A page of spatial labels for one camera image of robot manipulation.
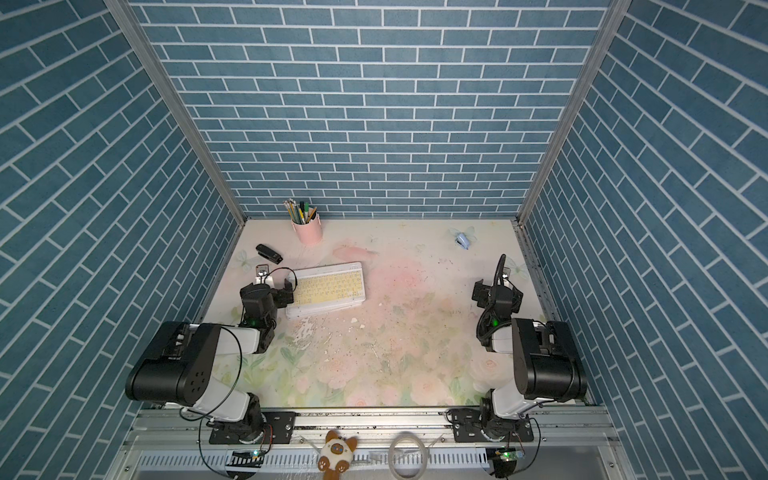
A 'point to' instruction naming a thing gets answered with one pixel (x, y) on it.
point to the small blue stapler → (463, 241)
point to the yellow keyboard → (326, 287)
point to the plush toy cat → (336, 455)
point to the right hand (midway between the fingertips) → (501, 284)
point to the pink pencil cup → (310, 233)
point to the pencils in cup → (301, 214)
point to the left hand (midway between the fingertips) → (276, 280)
